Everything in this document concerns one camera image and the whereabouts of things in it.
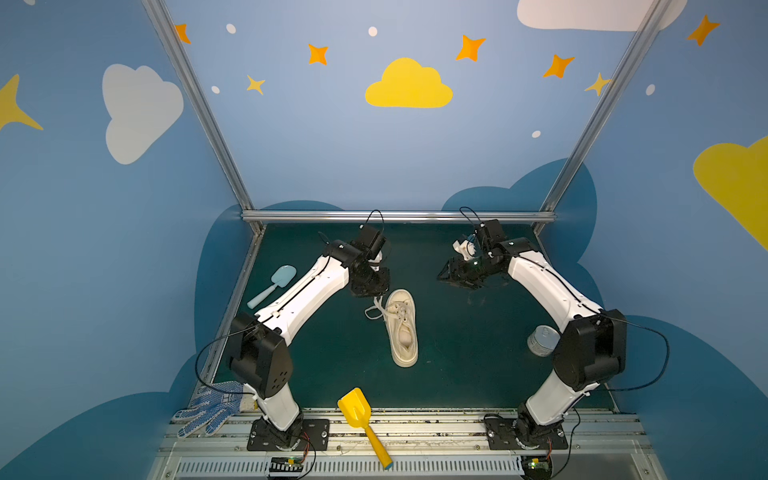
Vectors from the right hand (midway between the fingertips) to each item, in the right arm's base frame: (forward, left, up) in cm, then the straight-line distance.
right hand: (447, 276), depth 85 cm
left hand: (-5, +18, 0) cm, 18 cm away
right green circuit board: (-43, -22, -21) cm, 52 cm away
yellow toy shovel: (-33, +24, -17) cm, 44 cm away
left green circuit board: (-46, +40, -19) cm, 64 cm away
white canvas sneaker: (-8, +13, -10) cm, 18 cm away
